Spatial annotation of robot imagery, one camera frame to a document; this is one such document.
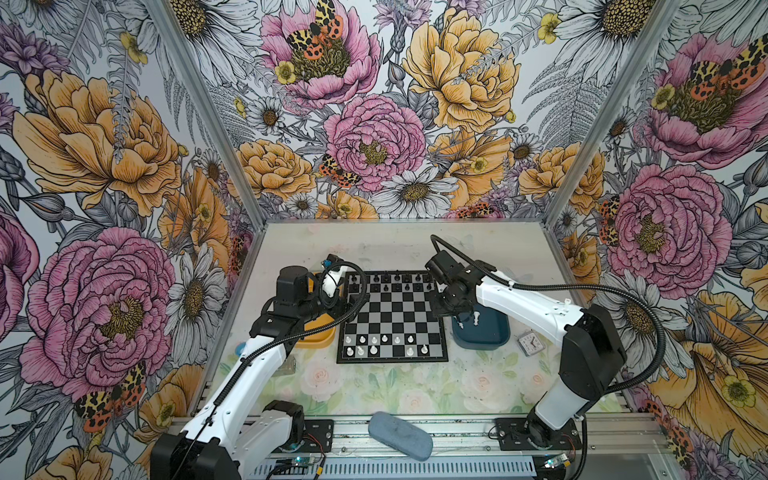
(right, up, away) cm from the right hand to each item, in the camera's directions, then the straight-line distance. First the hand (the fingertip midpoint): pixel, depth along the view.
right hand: (443, 317), depth 84 cm
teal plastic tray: (+14, -5, +8) cm, 17 cm away
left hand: (-24, +7, -5) cm, 26 cm away
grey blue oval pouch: (-10, -25, -13) cm, 30 cm away
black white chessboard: (-12, -3, +7) cm, 14 cm away
